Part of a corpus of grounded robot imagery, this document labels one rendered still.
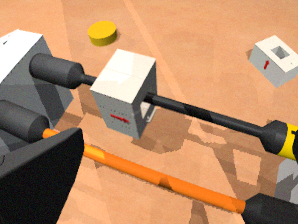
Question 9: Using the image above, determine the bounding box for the yellow flat disc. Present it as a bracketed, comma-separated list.
[88, 22, 117, 47]

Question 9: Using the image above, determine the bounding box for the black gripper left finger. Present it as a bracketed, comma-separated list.
[0, 128, 84, 224]

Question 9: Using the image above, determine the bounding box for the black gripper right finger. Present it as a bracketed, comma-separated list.
[293, 129, 298, 165]

